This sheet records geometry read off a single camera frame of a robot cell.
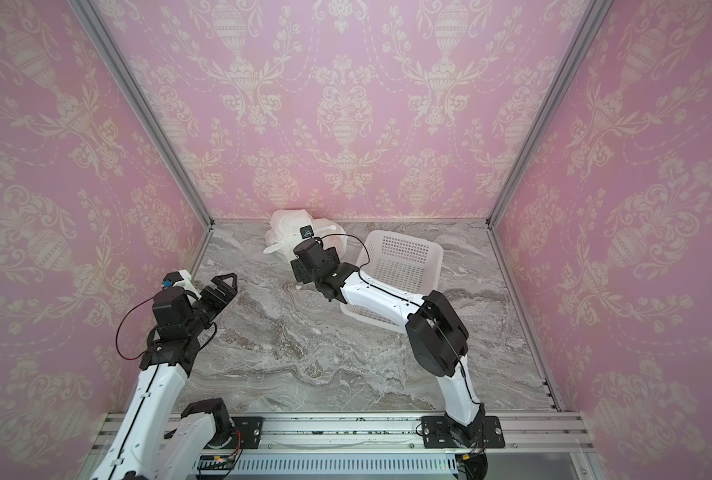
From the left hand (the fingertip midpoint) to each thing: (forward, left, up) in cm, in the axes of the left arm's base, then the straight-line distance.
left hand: (230, 283), depth 79 cm
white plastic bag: (+23, -8, -6) cm, 26 cm away
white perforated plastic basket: (+22, -51, -18) cm, 59 cm away
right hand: (+12, -20, -2) cm, 23 cm away
